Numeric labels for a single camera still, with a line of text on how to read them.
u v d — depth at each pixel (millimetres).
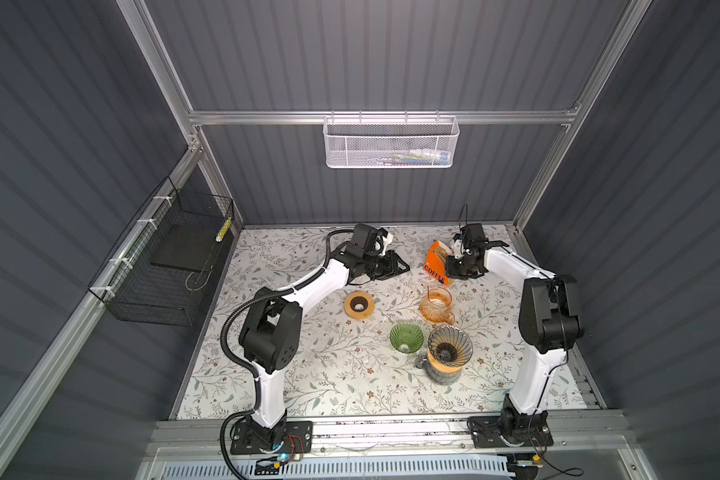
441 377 801
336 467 707
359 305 970
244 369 512
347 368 846
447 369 742
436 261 963
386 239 845
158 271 722
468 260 760
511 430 666
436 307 972
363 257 724
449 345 780
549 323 530
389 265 786
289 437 723
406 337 907
